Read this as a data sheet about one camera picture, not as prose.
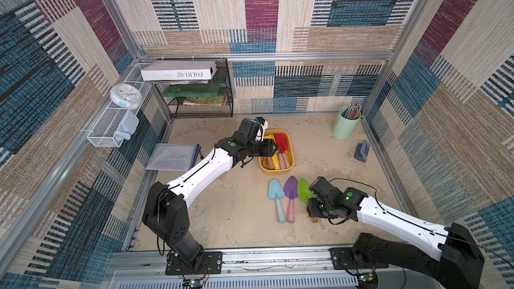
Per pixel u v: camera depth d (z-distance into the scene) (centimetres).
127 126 68
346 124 102
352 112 100
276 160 96
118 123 67
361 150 99
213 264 73
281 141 102
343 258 73
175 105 116
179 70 79
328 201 61
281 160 97
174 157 104
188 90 101
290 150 98
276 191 91
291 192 90
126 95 75
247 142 63
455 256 40
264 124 76
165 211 43
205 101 100
